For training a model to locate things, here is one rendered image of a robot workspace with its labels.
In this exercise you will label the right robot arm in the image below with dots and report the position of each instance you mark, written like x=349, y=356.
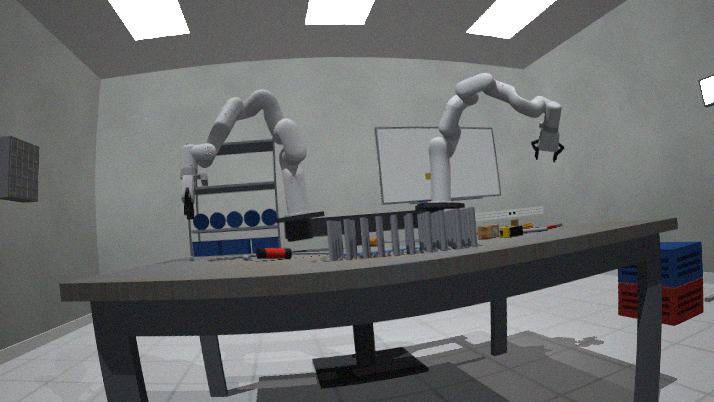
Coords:
x=284, y=131

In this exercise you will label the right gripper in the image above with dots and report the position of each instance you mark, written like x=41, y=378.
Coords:
x=188, y=189

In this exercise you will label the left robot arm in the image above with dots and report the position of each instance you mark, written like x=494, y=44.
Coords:
x=442, y=148

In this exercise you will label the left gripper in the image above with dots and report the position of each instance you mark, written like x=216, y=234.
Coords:
x=547, y=142

